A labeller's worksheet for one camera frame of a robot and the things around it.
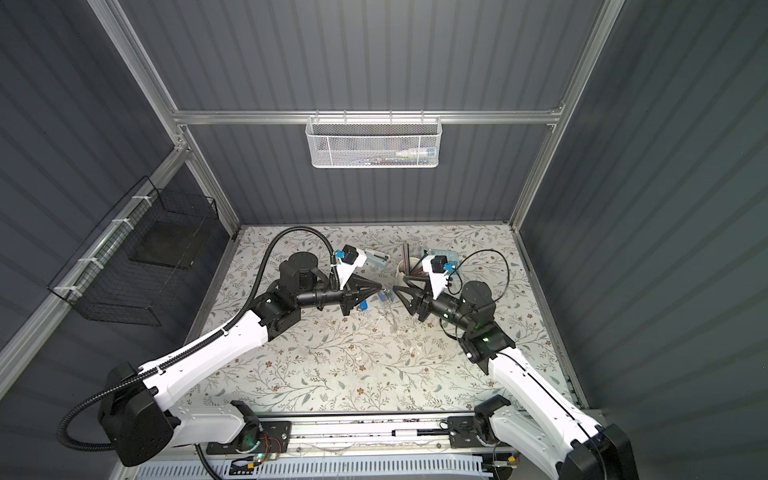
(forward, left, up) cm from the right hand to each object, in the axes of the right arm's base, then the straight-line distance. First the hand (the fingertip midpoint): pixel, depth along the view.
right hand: (403, 287), depth 70 cm
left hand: (0, +5, +1) cm, 5 cm away
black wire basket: (+6, +67, +3) cm, 67 cm away
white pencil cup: (+19, +1, -17) cm, 25 cm away
